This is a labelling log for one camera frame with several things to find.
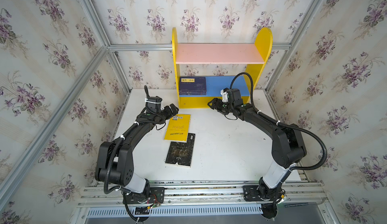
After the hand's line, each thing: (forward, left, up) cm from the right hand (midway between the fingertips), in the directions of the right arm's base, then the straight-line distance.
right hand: (210, 106), depth 89 cm
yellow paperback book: (-7, +20, -14) cm, 26 cm away
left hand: (-2, +22, -1) cm, 22 cm away
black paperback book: (-23, +18, -15) cm, 33 cm away
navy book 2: (+11, +11, +1) cm, 15 cm away
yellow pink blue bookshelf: (+36, -23, +2) cm, 43 cm away
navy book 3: (+12, +11, -1) cm, 16 cm away
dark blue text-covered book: (+18, +10, +2) cm, 21 cm away
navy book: (+12, +11, +1) cm, 16 cm away
